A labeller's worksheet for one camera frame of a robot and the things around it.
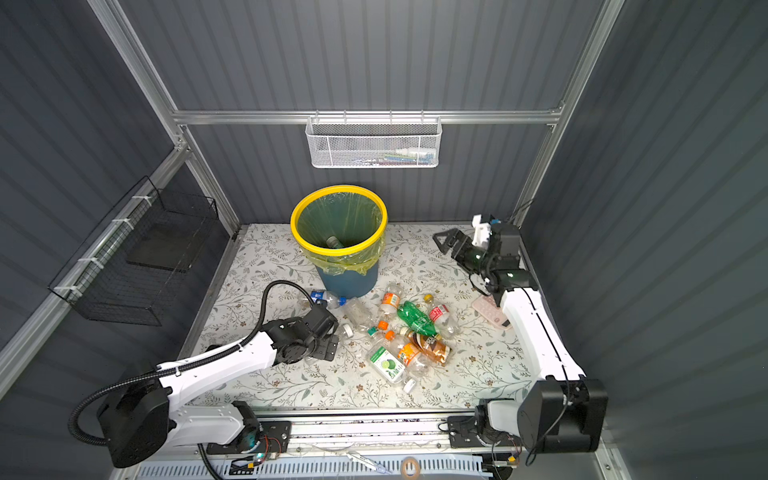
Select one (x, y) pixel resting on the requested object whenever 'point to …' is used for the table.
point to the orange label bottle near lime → (408, 356)
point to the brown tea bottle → (434, 347)
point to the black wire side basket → (130, 269)
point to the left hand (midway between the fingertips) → (320, 340)
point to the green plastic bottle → (417, 319)
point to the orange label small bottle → (391, 299)
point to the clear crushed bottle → (358, 311)
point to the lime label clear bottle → (390, 365)
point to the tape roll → (416, 466)
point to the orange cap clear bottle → (389, 336)
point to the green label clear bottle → (333, 242)
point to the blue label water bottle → (329, 298)
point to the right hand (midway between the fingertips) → (446, 245)
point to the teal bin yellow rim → (340, 230)
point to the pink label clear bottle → (440, 313)
